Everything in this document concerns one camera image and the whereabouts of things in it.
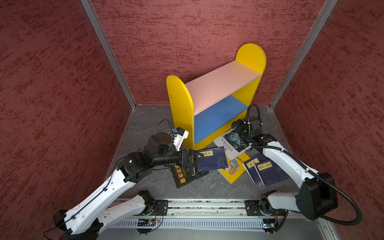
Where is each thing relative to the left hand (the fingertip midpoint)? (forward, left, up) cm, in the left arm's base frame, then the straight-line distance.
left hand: (195, 159), depth 61 cm
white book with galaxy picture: (+24, -26, -27) cm, 44 cm away
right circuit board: (-20, -36, -28) cm, 50 cm away
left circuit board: (-20, +24, -30) cm, 44 cm away
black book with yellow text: (+2, +7, -27) cm, 28 cm away
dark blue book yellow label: (+13, -11, -26) cm, 31 cm away
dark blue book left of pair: (+9, -33, -26) cm, 43 cm away
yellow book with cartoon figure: (+7, -24, -27) cm, 37 cm away
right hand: (+24, -23, -11) cm, 35 cm away
